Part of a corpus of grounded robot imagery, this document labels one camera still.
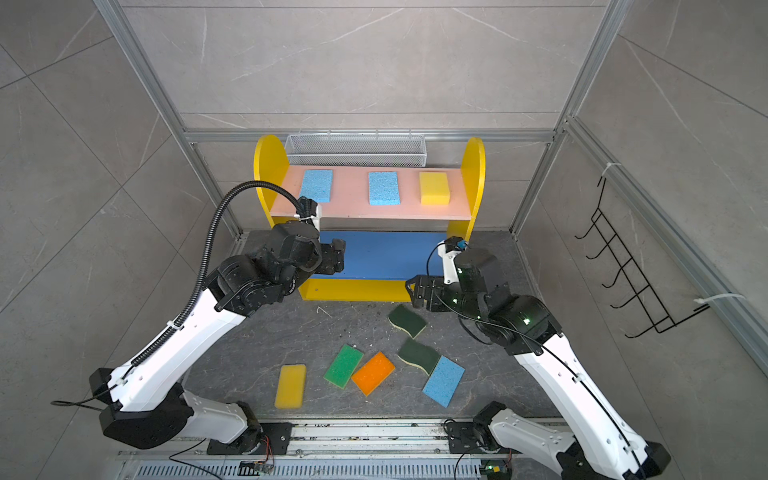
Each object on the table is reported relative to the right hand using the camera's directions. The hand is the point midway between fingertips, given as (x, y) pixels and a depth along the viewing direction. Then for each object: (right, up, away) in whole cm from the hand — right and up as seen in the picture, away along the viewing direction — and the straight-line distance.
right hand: (421, 282), depth 65 cm
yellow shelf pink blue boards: (-5, +20, +60) cm, 64 cm away
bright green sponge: (-20, -26, +19) cm, 38 cm away
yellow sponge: (-35, -31, +17) cm, 49 cm away
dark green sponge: (-3, -15, +30) cm, 33 cm away
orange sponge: (-12, -28, +18) cm, 36 cm away
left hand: (-20, +10, 0) cm, 23 cm away
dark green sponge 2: (+1, -23, +22) cm, 32 cm away
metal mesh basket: (-19, +41, +33) cm, 56 cm away
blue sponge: (+8, -29, +17) cm, 35 cm away
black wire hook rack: (+47, -7, -6) cm, 48 cm away
